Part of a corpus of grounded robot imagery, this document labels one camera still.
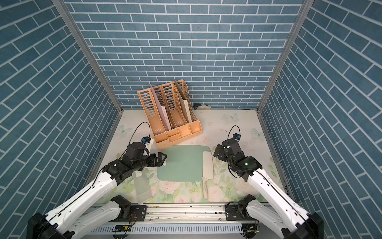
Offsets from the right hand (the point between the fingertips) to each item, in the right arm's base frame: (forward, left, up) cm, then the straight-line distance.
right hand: (222, 151), depth 79 cm
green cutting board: (0, +22, -18) cm, 29 cm away
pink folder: (+17, +35, +11) cm, 40 cm away
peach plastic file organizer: (+42, +38, -4) cm, 57 cm away
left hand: (-5, +31, -1) cm, 32 cm away
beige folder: (+23, +23, +12) cm, 35 cm away
